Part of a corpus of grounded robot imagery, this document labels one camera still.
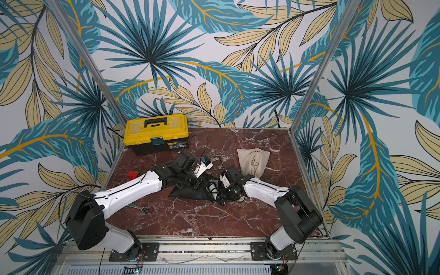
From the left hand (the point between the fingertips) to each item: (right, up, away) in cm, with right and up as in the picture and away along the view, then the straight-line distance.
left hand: (206, 185), depth 79 cm
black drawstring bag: (-2, -4, +2) cm, 5 cm away
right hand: (+6, -8, +8) cm, 13 cm away
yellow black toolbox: (-29, +24, +15) cm, 41 cm away
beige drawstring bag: (+24, +10, +16) cm, 31 cm away
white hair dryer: (+3, -3, +10) cm, 11 cm away
